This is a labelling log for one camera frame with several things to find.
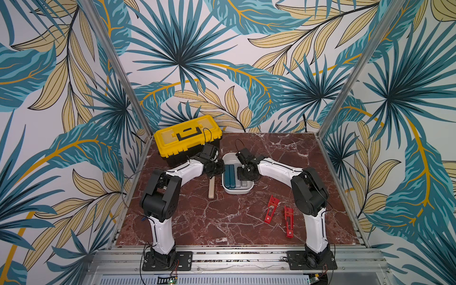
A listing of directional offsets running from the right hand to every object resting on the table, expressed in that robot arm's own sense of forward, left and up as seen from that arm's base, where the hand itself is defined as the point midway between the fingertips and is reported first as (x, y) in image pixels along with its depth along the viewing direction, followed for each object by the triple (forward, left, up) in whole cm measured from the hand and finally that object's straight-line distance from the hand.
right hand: (242, 175), depth 97 cm
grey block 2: (-6, +3, +1) cm, 7 cm away
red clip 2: (-25, -21, -2) cm, 32 cm away
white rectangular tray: (+8, +6, +4) cm, 12 cm away
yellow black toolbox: (+13, +30, +15) cm, 36 cm away
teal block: (-1, +8, +1) cm, 8 cm away
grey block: (-6, -1, +2) cm, 6 cm away
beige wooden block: (-7, +17, 0) cm, 18 cm away
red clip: (-17, -14, -2) cm, 22 cm away
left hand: (+1, +9, +4) cm, 10 cm away
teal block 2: (-5, +6, +1) cm, 8 cm away
